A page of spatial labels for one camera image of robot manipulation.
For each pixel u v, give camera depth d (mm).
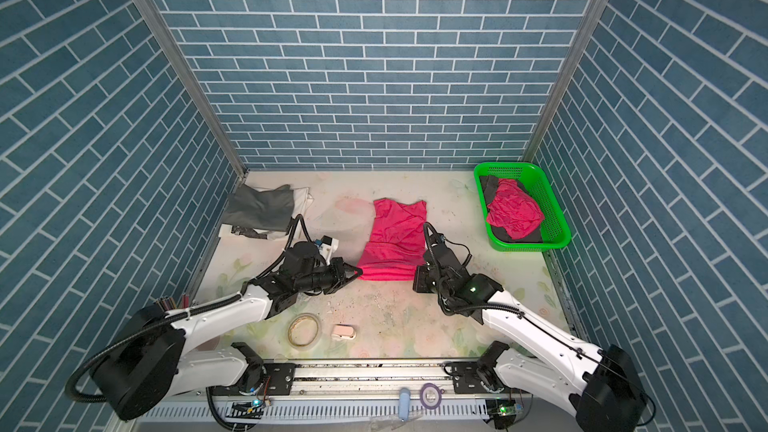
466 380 735
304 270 670
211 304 509
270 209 1044
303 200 1083
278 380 738
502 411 705
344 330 794
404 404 679
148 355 412
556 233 963
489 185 1052
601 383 397
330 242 806
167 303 707
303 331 819
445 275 589
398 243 980
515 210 990
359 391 734
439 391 722
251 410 717
